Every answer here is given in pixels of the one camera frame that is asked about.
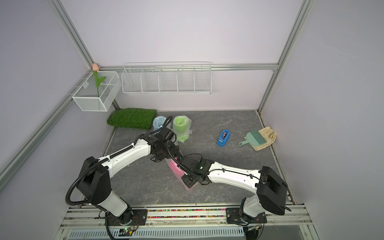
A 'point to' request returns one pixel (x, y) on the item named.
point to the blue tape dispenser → (224, 137)
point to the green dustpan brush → (255, 138)
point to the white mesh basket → (90, 97)
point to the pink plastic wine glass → (173, 165)
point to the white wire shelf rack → (167, 78)
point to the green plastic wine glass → (181, 126)
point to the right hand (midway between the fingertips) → (187, 176)
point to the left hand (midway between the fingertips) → (173, 156)
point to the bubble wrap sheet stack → (180, 179)
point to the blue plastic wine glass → (158, 121)
